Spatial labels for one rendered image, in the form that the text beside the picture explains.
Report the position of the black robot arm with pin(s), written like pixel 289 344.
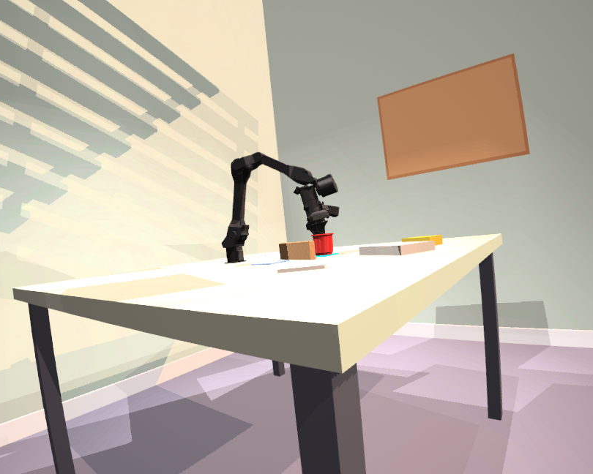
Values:
pixel 240 171

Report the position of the yellow rectangular block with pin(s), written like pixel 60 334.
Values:
pixel 437 239

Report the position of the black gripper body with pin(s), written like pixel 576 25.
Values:
pixel 314 212

